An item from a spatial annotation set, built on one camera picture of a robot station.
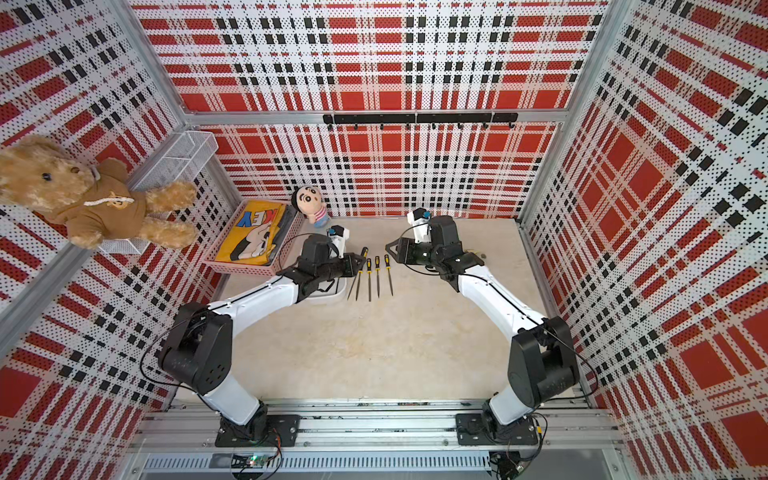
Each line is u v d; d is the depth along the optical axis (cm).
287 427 74
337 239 80
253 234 108
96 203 55
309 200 108
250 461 69
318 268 71
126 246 66
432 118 89
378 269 107
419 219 74
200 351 45
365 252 90
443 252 64
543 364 43
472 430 72
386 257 108
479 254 62
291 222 111
